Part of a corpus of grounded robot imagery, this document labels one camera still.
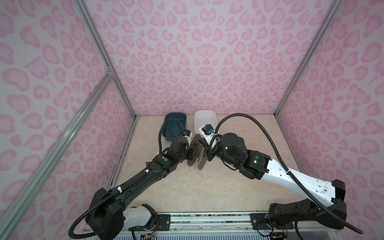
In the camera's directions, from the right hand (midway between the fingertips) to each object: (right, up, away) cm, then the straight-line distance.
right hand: (199, 138), depth 64 cm
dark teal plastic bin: (-21, +4, +50) cm, 54 cm away
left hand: (-3, -5, +16) cm, 17 cm away
